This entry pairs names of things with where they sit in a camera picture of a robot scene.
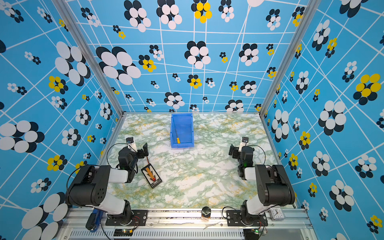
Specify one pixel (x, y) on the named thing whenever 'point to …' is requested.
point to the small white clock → (277, 213)
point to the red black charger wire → (148, 160)
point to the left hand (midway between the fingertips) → (141, 143)
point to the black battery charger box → (151, 176)
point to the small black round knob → (206, 212)
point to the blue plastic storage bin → (182, 126)
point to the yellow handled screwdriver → (178, 140)
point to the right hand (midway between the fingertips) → (242, 145)
